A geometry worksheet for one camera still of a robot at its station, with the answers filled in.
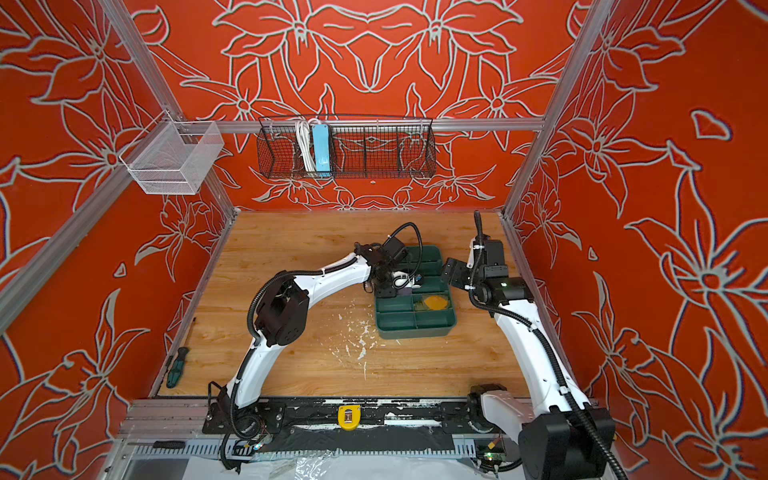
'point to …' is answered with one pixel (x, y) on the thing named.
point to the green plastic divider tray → (426, 310)
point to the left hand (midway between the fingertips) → (392, 281)
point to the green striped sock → (436, 302)
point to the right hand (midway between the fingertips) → (452, 269)
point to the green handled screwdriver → (176, 368)
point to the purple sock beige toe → (405, 291)
